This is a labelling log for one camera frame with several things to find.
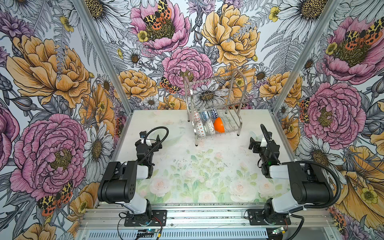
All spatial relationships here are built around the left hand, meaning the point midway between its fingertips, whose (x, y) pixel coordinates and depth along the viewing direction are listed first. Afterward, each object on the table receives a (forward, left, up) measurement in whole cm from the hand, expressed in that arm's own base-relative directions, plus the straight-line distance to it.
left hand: (151, 139), depth 93 cm
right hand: (-2, -66, -1) cm, 66 cm away
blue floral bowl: (+17, -33, +3) cm, 38 cm away
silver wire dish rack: (+36, -42, -6) cm, 56 cm away
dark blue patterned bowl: (+16, -28, +3) cm, 32 cm away
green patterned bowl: (+4, -30, +3) cm, 31 cm away
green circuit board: (-46, -64, -9) cm, 80 cm away
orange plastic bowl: (+8, -42, +3) cm, 43 cm away
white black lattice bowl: (+6, -37, +2) cm, 37 cm away
